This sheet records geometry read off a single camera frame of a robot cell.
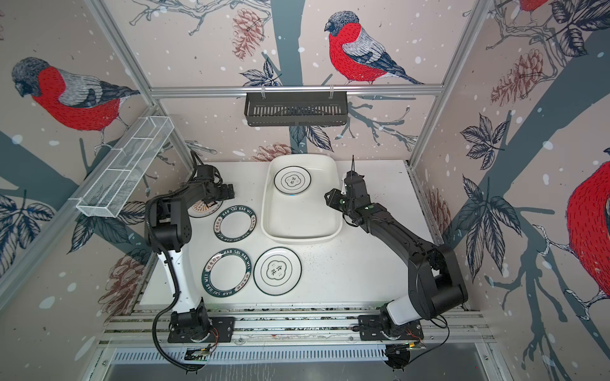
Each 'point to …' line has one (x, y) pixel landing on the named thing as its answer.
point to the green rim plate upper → (235, 223)
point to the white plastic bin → (294, 209)
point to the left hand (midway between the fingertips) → (223, 192)
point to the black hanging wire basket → (295, 109)
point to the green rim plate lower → (225, 272)
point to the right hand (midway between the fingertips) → (325, 197)
